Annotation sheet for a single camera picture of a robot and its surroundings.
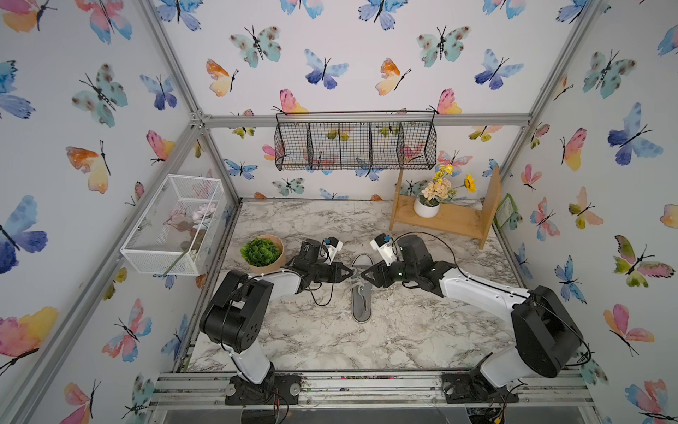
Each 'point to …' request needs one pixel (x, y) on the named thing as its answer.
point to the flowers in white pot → (440, 191)
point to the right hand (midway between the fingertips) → (369, 269)
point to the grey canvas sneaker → (361, 289)
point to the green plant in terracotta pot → (264, 253)
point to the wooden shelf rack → (465, 219)
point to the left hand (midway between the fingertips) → (355, 270)
